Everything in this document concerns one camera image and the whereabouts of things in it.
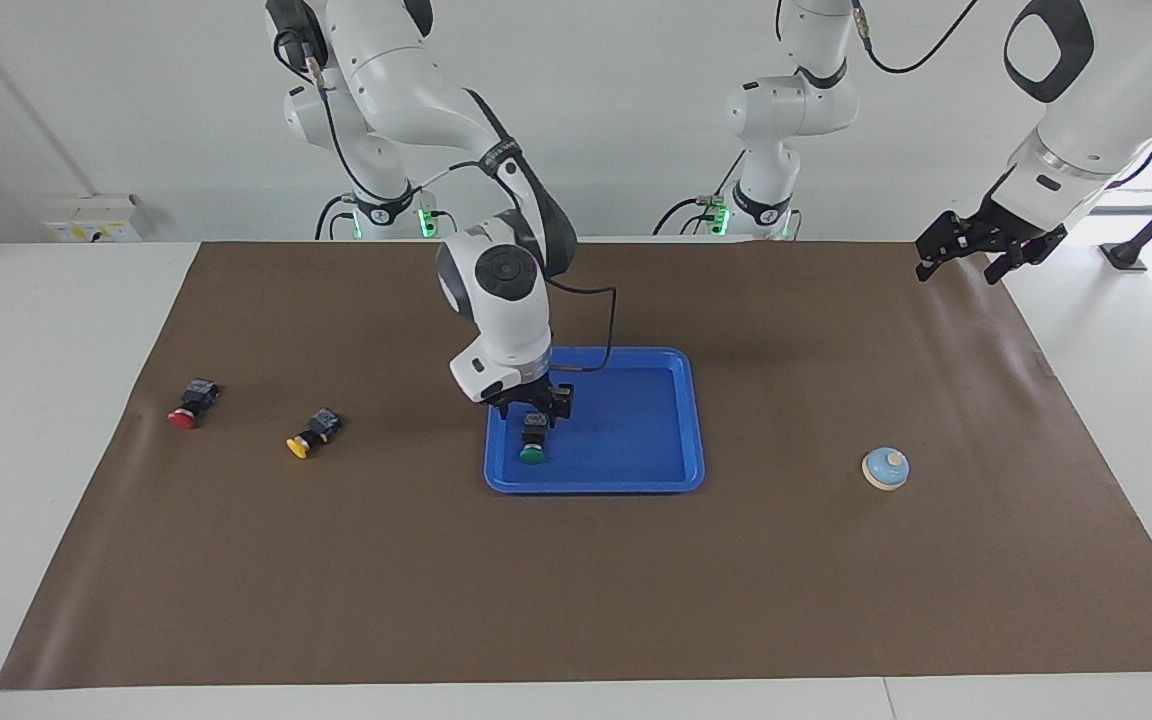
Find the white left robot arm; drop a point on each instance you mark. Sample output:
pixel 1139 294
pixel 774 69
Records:
pixel 1096 110

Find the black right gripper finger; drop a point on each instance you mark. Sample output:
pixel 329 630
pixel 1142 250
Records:
pixel 562 410
pixel 506 411

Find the blue plastic tray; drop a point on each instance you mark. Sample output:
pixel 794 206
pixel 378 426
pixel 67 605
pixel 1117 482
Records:
pixel 636 440

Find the red push button switch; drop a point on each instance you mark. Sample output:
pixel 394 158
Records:
pixel 186 412

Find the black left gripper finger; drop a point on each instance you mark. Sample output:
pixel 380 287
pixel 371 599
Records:
pixel 926 270
pixel 1001 268

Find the light blue desk bell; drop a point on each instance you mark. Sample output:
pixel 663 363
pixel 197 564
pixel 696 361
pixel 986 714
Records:
pixel 884 470

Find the yellow push button switch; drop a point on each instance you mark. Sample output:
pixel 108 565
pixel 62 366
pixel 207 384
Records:
pixel 308 438

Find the green push button switch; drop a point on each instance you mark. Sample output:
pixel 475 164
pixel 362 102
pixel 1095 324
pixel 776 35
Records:
pixel 534 445

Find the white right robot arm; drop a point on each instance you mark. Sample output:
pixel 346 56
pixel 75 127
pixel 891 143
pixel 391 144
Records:
pixel 506 300

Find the brown table mat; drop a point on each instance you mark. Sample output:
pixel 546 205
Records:
pixel 586 580

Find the white wall socket box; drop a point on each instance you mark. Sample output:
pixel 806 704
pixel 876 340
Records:
pixel 91 220

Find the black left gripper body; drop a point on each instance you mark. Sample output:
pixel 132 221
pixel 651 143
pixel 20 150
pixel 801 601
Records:
pixel 986 235

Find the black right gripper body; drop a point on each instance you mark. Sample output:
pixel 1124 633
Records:
pixel 536 392

